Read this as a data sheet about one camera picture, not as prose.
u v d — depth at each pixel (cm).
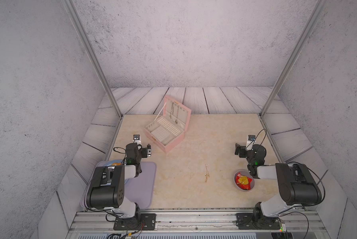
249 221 72
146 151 86
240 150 84
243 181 83
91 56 87
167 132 102
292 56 88
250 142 80
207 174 89
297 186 46
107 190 45
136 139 82
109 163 92
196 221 75
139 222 67
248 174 73
